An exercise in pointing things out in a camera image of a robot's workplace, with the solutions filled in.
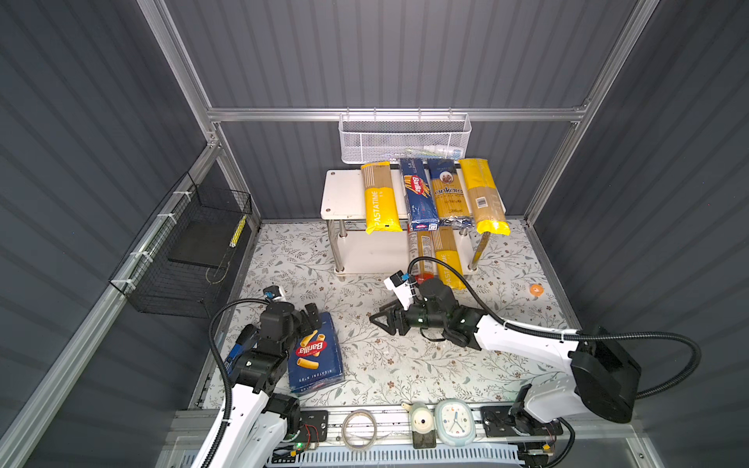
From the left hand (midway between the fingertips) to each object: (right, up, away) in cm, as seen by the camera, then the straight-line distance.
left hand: (301, 312), depth 78 cm
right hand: (+21, -1, -2) cm, 21 cm away
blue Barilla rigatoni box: (+4, -13, +1) cm, 14 cm away
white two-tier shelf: (+14, +16, +24) cm, 32 cm away
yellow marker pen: (-18, +22, +3) cm, 28 cm away
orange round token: (+75, +3, +22) cm, 78 cm away
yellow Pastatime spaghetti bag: (+45, +17, +24) cm, 53 cm away
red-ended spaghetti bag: (+37, +17, +23) cm, 47 cm away
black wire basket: (-29, +13, -5) cm, 33 cm away
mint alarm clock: (+40, -27, -5) cm, 48 cm away
